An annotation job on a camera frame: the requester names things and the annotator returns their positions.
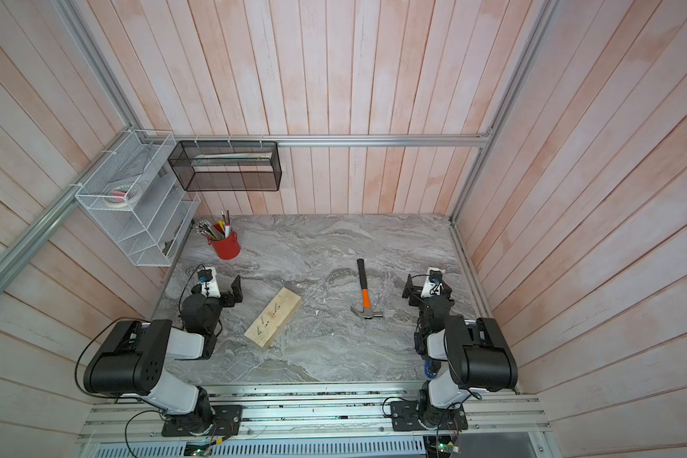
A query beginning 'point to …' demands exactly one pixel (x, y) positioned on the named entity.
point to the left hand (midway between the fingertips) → (227, 278)
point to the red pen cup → (227, 248)
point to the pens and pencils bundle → (218, 231)
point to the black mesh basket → (227, 166)
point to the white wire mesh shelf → (144, 206)
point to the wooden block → (275, 318)
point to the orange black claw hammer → (367, 313)
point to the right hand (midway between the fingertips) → (425, 274)
